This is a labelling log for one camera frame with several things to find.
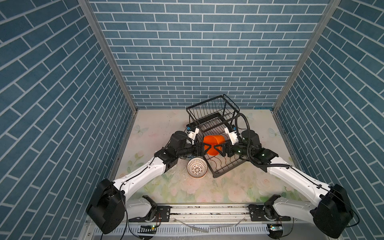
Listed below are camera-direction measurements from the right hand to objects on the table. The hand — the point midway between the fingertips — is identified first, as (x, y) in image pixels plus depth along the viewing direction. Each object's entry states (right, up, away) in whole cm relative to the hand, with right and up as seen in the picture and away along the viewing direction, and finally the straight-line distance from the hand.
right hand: (217, 142), depth 78 cm
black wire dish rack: (0, +14, +36) cm, 38 cm away
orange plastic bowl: (-2, +2, -1) cm, 3 cm away
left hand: (-6, -2, -1) cm, 6 cm away
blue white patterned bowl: (-15, -9, +9) cm, 20 cm away
